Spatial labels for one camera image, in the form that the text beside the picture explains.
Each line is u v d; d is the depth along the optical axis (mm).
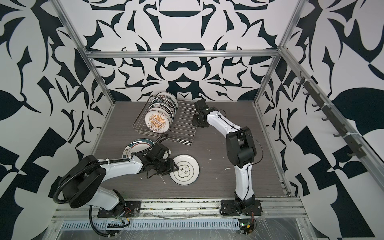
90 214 700
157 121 964
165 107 959
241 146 542
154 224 649
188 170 866
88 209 757
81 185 435
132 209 740
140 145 939
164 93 1019
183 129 1019
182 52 928
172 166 807
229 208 742
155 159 704
